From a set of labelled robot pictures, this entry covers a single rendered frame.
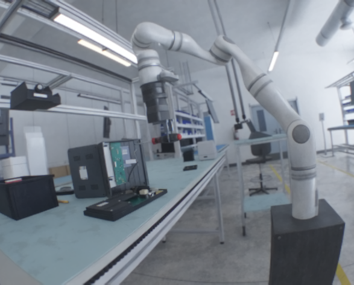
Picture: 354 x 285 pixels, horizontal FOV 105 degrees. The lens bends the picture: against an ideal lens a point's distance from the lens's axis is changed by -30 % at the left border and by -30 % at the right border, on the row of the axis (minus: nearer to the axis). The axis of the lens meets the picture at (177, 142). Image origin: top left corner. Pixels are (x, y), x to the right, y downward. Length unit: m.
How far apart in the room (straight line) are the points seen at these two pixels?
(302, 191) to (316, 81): 7.37
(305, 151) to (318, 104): 7.16
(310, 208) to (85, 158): 0.83
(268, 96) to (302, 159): 0.23
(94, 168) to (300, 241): 0.76
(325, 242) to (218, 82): 7.07
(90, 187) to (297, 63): 7.71
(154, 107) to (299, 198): 0.54
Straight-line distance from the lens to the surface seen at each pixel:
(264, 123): 7.25
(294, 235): 0.65
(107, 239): 0.40
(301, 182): 0.67
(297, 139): 0.64
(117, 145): 0.74
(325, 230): 0.67
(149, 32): 0.61
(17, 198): 0.69
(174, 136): 0.56
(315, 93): 7.81
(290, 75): 7.68
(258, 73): 0.69
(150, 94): 0.56
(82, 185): 0.81
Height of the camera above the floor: 1.17
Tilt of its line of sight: level
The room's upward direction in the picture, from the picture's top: 9 degrees counter-clockwise
